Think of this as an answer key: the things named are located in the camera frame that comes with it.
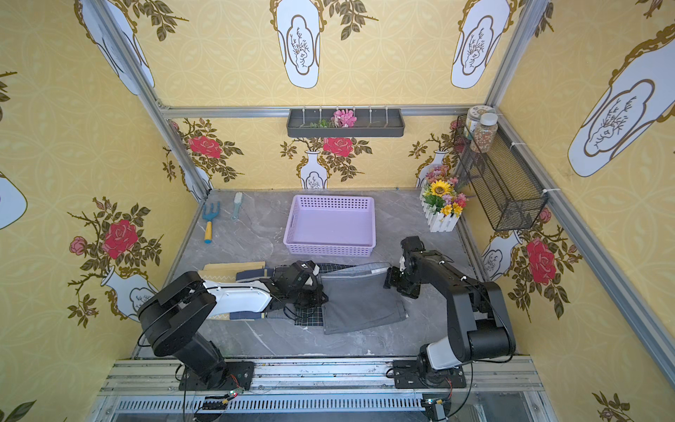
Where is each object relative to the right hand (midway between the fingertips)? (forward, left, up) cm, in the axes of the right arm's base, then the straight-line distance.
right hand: (396, 284), depth 91 cm
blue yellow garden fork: (+23, +75, 0) cm, 79 cm away
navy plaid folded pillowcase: (+1, +52, +2) cm, 52 cm away
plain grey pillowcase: (-5, +14, 0) cm, 15 cm away
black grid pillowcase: (-12, +27, +1) cm, 30 cm away
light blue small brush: (+37, +67, 0) cm, 77 cm away
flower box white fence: (+25, -18, +4) cm, 30 cm away
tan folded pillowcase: (+2, +60, +1) cm, 60 cm away
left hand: (-5, +25, -1) cm, 26 cm away
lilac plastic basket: (+26, +25, -2) cm, 36 cm away
